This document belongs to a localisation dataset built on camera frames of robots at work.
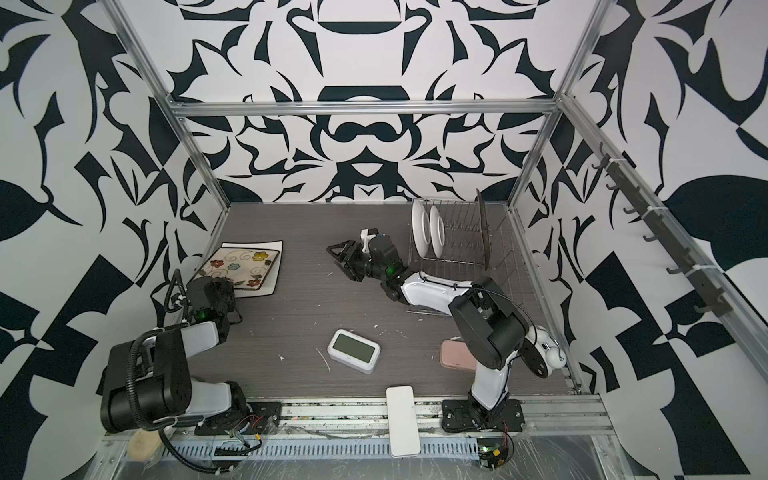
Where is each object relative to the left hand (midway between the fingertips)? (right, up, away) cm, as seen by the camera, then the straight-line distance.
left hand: (224, 269), depth 89 cm
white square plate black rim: (+11, -6, +5) cm, 13 cm away
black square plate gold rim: (+83, +9, +19) cm, 85 cm away
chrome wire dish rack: (+76, +8, +19) cm, 79 cm away
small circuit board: (+73, -41, -18) cm, 85 cm away
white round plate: (+63, +11, +7) cm, 65 cm away
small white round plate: (+58, +12, +7) cm, 60 cm away
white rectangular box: (+51, -33, -19) cm, 64 cm away
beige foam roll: (-7, -37, -22) cm, 43 cm away
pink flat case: (+68, -24, -3) cm, 72 cm away
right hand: (+32, +5, -8) cm, 33 cm away
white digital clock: (+39, -21, -7) cm, 45 cm away
